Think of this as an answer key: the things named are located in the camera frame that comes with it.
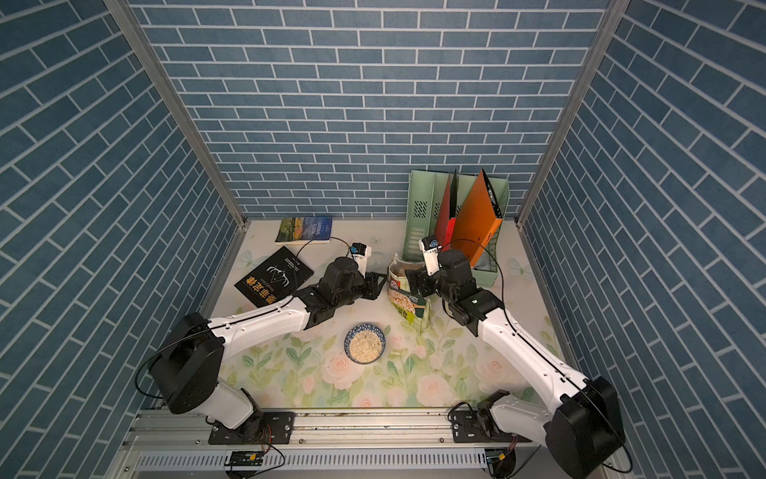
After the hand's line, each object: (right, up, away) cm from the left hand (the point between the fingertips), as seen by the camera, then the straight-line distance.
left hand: (391, 279), depth 83 cm
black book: (-40, -1, +16) cm, 43 cm away
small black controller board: (-36, -43, -11) cm, 57 cm away
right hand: (+9, +4, -3) cm, 10 cm away
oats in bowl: (-7, -19, -2) cm, 20 cm away
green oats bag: (+6, -8, 0) cm, 10 cm away
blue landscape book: (-36, +16, +33) cm, 51 cm away
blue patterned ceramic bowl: (-10, -15, +3) cm, 18 cm away
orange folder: (+27, +17, +10) cm, 34 cm away
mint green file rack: (+12, +27, +23) cm, 38 cm away
